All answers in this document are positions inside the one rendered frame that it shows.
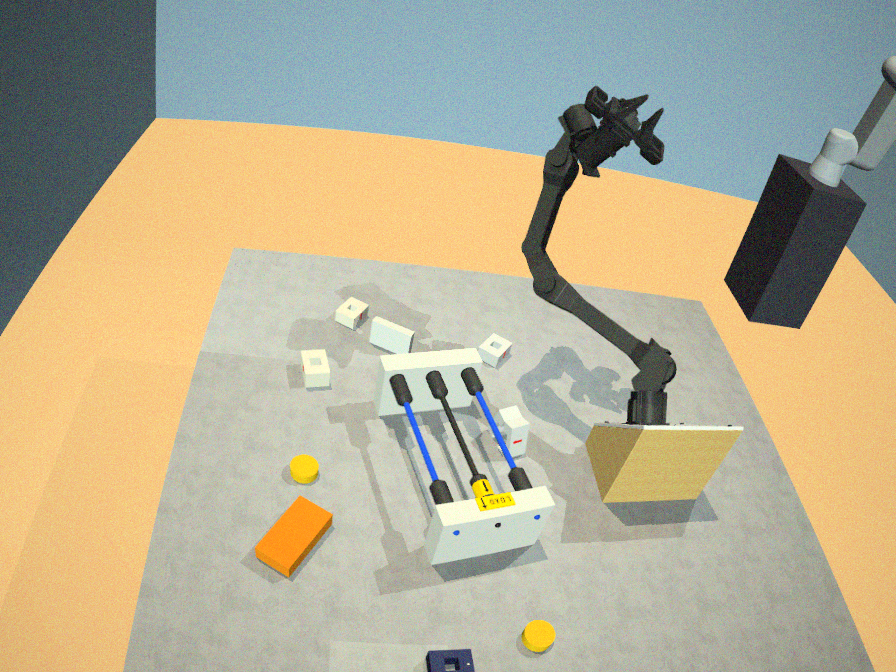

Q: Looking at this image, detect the yellow short cylinder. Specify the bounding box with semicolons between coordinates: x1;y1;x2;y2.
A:
522;620;556;652
290;455;318;484

